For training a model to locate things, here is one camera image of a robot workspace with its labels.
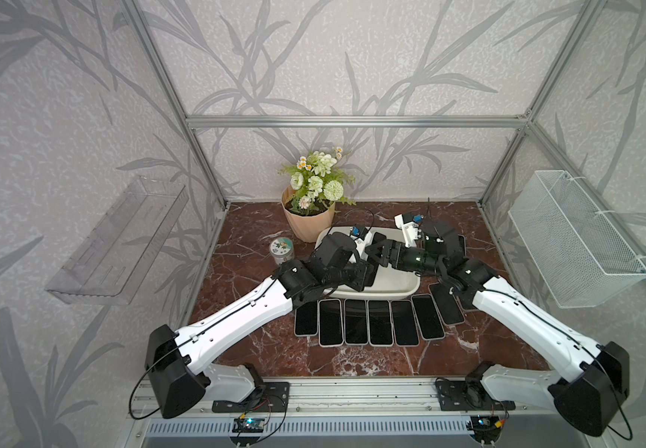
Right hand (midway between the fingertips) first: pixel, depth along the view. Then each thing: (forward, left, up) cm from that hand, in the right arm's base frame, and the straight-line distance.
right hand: (371, 251), depth 72 cm
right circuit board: (-35, -31, -32) cm, 56 cm away
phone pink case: (-9, -12, -27) cm, 31 cm away
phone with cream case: (-12, -4, -27) cm, 30 cm away
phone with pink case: (-8, +12, -31) cm, 34 cm away
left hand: (-4, -1, -2) cm, 5 cm away
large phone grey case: (-7, -20, -28) cm, 35 cm away
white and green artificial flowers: (+24, +15, +3) cm, 29 cm away
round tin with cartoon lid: (+14, +29, -19) cm, 37 cm away
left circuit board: (-35, +32, -27) cm, 55 cm away
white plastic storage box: (+4, -8, -25) cm, 27 cm away
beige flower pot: (+21, +20, -16) cm, 33 cm away
